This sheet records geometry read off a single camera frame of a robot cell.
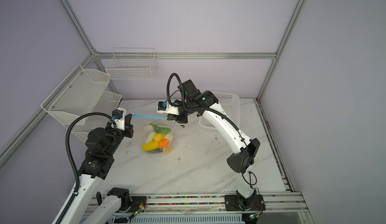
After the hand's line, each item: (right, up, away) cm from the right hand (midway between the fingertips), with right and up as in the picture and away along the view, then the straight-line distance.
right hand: (168, 113), depth 71 cm
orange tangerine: (-4, -16, +9) cm, 19 cm away
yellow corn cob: (-12, -18, +13) cm, 25 cm away
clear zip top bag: (-3, -8, +13) cm, 16 cm away
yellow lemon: (-8, -13, +12) cm, 20 cm away
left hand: (-18, -1, -2) cm, 18 cm away
